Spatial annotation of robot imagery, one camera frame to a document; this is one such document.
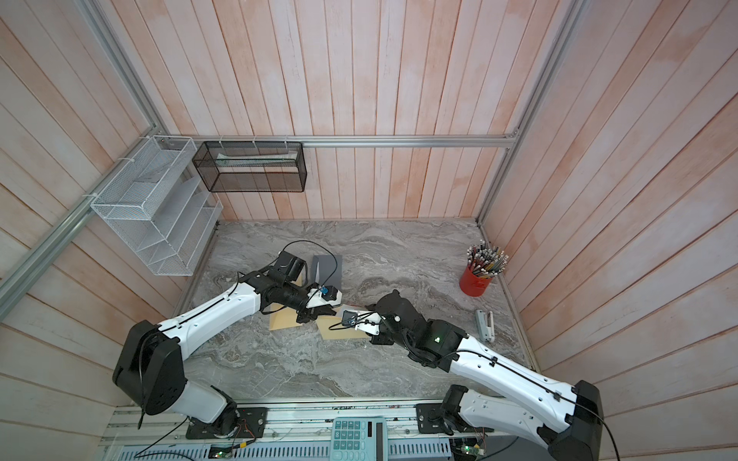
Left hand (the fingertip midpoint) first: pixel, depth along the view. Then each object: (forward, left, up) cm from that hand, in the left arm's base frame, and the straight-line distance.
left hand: (332, 313), depth 80 cm
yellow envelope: (-4, +1, +4) cm, 6 cm away
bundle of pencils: (+15, -46, +5) cm, 49 cm away
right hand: (-1, -11, +6) cm, 12 cm away
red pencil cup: (+12, -44, -4) cm, 46 cm away
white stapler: (+1, -47, -10) cm, 49 cm away
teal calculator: (-29, -8, -11) cm, 32 cm away
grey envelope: (+24, +6, -11) cm, 27 cm away
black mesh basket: (+53, +33, +12) cm, 64 cm away
